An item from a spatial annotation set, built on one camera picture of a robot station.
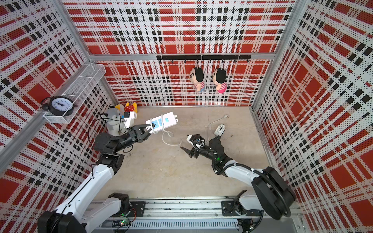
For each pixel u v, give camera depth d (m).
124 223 0.69
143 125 0.60
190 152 0.69
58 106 0.64
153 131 0.61
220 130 0.96
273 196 0.42
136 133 0.58
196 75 0.91
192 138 0.66
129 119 0.62
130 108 1.14
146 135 0.61
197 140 0.66
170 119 0.63
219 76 0.95
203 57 0.88
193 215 0.73
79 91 0.80
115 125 0.96
